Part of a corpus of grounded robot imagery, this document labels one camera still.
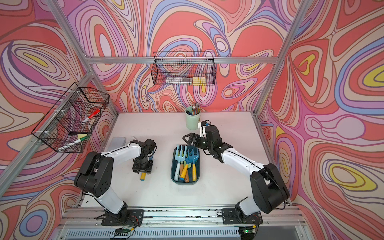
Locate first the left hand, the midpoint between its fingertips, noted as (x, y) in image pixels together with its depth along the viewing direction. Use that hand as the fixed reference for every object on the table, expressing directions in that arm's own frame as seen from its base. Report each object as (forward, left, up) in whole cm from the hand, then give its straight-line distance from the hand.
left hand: (146, 172), depth 89 cm
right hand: (+11, -25, +16) cm, 32 cm away
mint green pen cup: (+35, -27, +9) cm, 45 cm away
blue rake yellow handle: (+7, -27, +6) cm, 29 cm away
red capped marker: (+18, +25, +31) cm, 44 cm away
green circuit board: (-29, +6, -1) cm, 30 cm away
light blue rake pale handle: (+6, -19, +5) cm, 21 cm away
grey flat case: (+21, +24, +2) cm, 32 cm away
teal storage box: (+3, -24, +5) cm, 24 cm away
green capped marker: (+4, +30, +26) cm, 40 cm away
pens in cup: (+38, -30, +17) cm, 51 cm away
